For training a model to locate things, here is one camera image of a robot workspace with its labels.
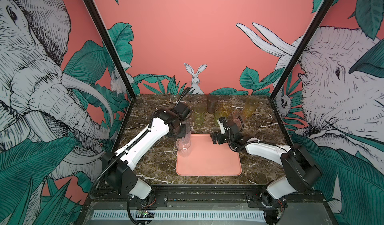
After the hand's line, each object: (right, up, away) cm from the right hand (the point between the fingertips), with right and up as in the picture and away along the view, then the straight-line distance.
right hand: (214, 131), depth 90 cm
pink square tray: (-5, -15, -3) cm, 16 cm away
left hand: (-20, +2, -12) cm, 24 cm away
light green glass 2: (+4, +10, +11) cm, 16 cm away
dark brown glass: (-1, +19, +11) cm, 22 cm away
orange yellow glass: (+13, +15, +27) cm, 34 cm away
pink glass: (+17, +7, +15) cm, 24 cm away
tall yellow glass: (+28, +17, +16) cm, 37 cm away
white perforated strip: (-19, -37, -20) cm, 46 cm away
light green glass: (-9, +12, +16) cm, 22 cm away
